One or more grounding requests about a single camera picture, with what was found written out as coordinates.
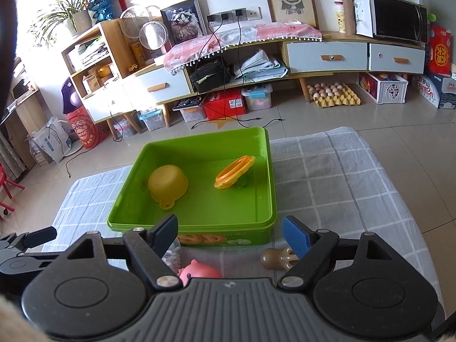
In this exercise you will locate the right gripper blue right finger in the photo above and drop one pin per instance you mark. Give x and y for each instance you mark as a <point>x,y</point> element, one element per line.
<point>313,249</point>

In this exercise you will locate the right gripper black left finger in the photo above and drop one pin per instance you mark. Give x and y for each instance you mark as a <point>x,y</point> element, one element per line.
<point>146,247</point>

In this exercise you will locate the brown toy octopus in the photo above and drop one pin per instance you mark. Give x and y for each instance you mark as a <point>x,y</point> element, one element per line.
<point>278,258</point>

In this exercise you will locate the pink toy pig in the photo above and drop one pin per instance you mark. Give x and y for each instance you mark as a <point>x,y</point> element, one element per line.
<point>197,269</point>

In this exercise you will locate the yellow toy pot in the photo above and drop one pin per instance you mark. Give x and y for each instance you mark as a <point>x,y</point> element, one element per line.
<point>167,184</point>

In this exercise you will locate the orange toy ring lid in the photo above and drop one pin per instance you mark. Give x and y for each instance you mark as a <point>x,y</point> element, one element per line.
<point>235,173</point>

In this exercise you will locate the left hand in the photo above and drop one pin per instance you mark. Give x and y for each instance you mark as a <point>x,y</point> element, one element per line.
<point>13,326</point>

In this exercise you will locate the clear cotton swab jar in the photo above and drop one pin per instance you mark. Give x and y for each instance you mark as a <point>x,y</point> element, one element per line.
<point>172,256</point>

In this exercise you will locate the grey checked tablecloth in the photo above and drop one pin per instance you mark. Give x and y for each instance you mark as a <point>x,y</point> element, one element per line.
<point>330,180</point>

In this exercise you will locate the green plastic bin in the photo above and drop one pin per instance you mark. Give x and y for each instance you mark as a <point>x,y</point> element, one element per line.
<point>207,216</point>

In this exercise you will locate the red paper bag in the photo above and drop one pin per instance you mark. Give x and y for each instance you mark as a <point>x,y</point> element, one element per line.
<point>89,133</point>

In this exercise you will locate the white shopping bag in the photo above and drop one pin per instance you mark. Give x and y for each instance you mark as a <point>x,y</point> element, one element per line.
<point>52,142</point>

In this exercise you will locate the yellow egg tray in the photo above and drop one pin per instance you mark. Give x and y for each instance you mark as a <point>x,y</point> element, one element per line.
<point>331,95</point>

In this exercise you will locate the clear storage box blue lid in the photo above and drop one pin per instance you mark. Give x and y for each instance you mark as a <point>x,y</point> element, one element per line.
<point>257,97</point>

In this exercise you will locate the red shoe box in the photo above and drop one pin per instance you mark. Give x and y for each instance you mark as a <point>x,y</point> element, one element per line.
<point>224,104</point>

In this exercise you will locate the white wooden TV cabinet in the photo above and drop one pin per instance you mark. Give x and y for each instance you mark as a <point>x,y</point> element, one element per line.
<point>109,80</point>

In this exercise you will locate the white toy crate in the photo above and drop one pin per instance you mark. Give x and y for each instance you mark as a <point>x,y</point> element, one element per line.
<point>384,88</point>

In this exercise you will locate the black bag on shelf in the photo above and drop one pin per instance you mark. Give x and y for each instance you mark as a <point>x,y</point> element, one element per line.
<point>210,75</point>

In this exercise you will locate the small white desk fan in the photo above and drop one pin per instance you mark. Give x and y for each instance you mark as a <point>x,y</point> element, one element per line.
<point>153,35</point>

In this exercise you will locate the pink cloth runner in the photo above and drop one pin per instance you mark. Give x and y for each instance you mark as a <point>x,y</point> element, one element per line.
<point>191,51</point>

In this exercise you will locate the framed cat picture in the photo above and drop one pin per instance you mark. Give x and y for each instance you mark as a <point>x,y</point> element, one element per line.
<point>184,21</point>

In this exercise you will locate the potted green plant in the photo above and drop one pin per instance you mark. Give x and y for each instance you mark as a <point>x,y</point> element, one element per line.
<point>49,20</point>

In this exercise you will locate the black microwave oven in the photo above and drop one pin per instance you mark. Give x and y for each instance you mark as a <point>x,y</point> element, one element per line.
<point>391,19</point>

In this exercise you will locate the red gift box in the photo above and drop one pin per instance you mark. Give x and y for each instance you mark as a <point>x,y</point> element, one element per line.
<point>439,50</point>

